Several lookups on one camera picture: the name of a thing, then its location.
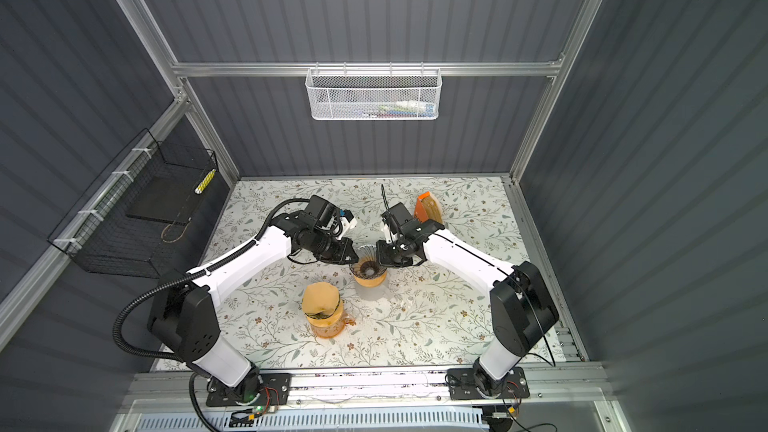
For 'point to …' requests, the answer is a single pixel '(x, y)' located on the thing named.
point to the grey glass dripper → (367, 267)
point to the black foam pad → (169, 198)
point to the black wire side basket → (143, 218)
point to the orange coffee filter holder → (427, 207)
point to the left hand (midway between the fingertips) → (358, 260)
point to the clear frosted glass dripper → (370, 293)
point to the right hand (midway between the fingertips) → (380, 264)
